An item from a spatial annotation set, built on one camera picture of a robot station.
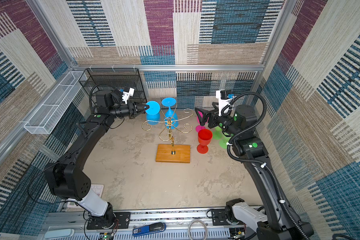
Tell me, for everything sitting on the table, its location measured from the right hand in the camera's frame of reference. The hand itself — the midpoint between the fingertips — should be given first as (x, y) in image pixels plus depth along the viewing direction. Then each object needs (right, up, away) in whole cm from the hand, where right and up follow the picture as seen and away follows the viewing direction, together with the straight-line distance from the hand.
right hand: (204, 108), depth 63 cm
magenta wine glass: (+3, -9, +43) cm, 44 cm away
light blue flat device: (-67, -58, +8) cm, 89 cm away
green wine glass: (+18, -18, +38) cm, 46 cm away
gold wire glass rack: (-21, -13, +43) cm, 50 cm away
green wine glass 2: (+13, -12, +31) cm, 36 cm away
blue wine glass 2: (-15, -4, +9) cm, 17 cm away
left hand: (-25, +3, +9) cm, 27 cm away
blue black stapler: (-24, -53, +4) cm, 58 cm away
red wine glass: (+3, -14, +23) cm, 27 cm away
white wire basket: (-74, -4, +8) cm, 75 cm away
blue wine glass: (-23, -1, +11) cm, 26 cm away
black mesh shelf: (-63, +23, +39) cm, 77 cm away
